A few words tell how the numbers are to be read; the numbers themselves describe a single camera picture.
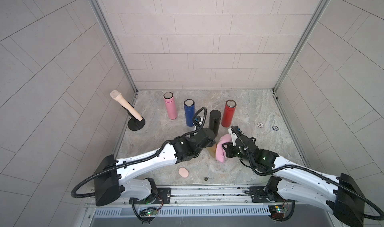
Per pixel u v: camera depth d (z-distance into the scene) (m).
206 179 0.76
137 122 0.96
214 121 0.81
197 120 0.65
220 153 0.75
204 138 0.52
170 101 0.86
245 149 0.56
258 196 0.71
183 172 0.77
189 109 0.83
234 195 0.72
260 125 0.96
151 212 0.65
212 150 0.76
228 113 0.88
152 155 0.45
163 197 0.71
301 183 0.47
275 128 0.96
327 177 0.44
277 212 0.68
